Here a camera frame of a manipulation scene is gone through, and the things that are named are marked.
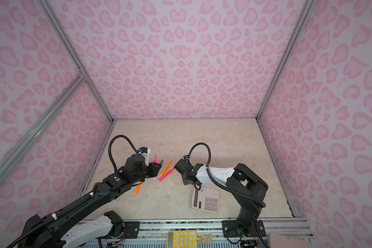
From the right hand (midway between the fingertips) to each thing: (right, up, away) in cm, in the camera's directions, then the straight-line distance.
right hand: (189, 176), depth 89 cm
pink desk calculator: (+9, -9, -9) cm, 16 cm away
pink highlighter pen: (-14, 0, +2) cm, 14 cm away
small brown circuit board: (+8, -23, -19) cm, 31 cm away
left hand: (-14, +10, -10) cm, 20 cm away
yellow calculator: (-3, -23, -20) cm, 30 cm away
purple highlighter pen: (-18, +7, +7) cm, 20 cm away
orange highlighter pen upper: (-14, +3, +3) cm, 15 cm away
